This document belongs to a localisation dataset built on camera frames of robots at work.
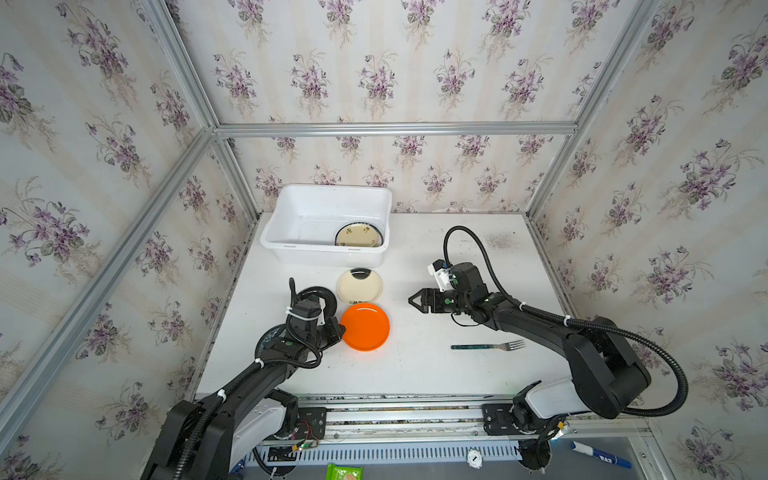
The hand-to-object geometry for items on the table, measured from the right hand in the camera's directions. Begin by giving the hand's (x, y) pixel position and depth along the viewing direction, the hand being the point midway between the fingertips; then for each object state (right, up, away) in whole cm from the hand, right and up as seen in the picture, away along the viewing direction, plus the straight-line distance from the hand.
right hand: (414, 302), depth 85 cm
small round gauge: (+13, -33, -16) cm, 39 cm away
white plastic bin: (-40, +27, +33) cm, 59 cm away
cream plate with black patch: (-17, +2, +15) cm, 23 cm away
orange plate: (-14, -8, +3) cm, 16 cm away
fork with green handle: (+28, -13, +1) cm, 31 cm away
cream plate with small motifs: (-19, +20, +26) cm, 38 cm away
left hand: (-20, -7, +1) cm, 21 cm away
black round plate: (-26, -1, +9) cm, 28 cm away
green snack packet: (-19, -35, -19) cm, 44 cm away
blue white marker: (+39, -31, -16) cm, 52 cm away
